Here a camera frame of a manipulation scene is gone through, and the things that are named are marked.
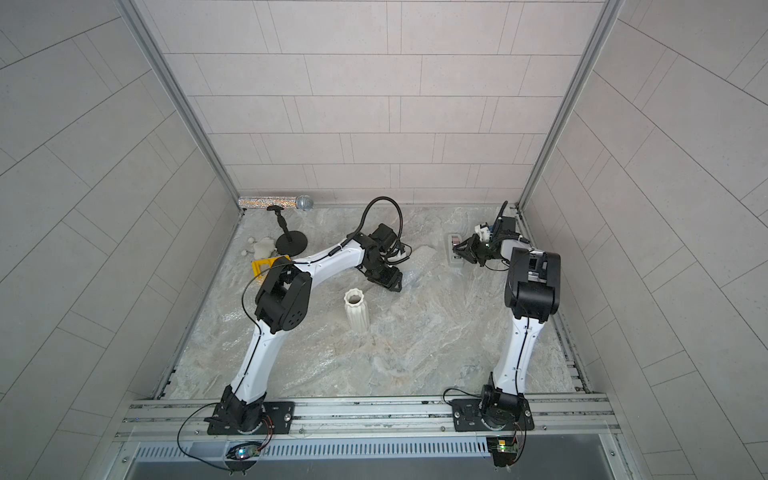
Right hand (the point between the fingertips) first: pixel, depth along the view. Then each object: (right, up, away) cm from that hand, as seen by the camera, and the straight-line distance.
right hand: (459, 244), depth 101 cm
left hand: (-21, -12, -5) cm, 24 cm away
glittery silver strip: (-62, +13, -12) cm, 65 cm away
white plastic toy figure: (-67, -1, +1) cm, 67 cm away
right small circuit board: (+4, -46, -33) cm, 56 cm away
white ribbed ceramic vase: (-31, -16, -25) cm, 43 cm away
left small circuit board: (-55, -44, -36) cm, 79 cm away
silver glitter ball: (-49, +13, -14) cm, 52 cm away
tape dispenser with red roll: (-2, +2, +1) cm, 3 cm away
